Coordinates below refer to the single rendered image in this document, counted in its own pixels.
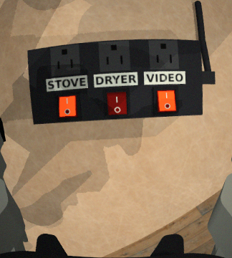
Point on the black power strip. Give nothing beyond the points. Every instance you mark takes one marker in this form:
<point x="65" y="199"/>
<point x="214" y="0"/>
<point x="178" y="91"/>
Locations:
<point x="120" y="79"/>

